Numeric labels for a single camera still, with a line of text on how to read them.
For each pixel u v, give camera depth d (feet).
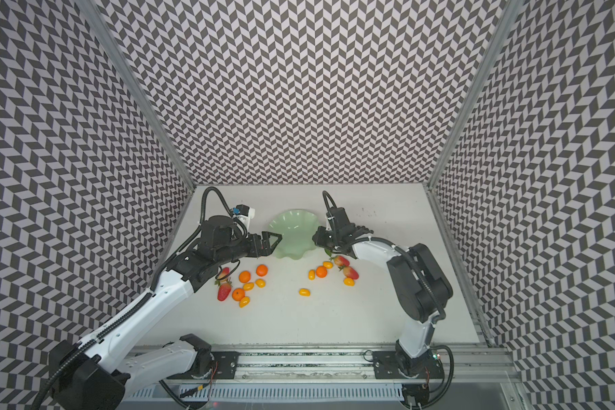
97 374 1.21
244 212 2.23
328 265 3.07
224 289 2.76
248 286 2.84
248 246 2.18
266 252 2.19
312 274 2.97
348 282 2.92
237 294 2.77
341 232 2.37
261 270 2.98
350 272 2.98
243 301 2.76
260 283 2.91
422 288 1.55
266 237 2.22
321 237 2.70
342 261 3.08
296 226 3.31
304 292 2.84
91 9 2.34
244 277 2.87
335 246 2.26
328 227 2.76
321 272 2.96
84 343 1.28
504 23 2.28
